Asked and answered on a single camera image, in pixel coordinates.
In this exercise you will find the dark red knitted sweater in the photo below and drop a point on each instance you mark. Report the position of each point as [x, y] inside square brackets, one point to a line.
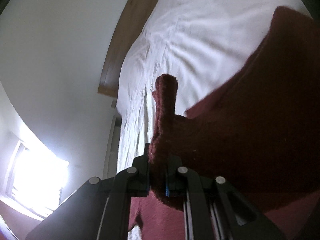
[259, 130]

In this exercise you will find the wooden headboard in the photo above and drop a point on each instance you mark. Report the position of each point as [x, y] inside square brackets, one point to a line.
[128, 28]

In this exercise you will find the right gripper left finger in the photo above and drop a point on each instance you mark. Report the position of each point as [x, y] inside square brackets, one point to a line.
[99, 209]

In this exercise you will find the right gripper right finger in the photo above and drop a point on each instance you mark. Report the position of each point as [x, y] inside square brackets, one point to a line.
[212, 209]

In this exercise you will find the white bed sheet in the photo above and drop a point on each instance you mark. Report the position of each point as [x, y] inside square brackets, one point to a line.
[202, 43]

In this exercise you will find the bright window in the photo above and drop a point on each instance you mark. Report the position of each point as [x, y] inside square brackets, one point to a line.
[36, 178]

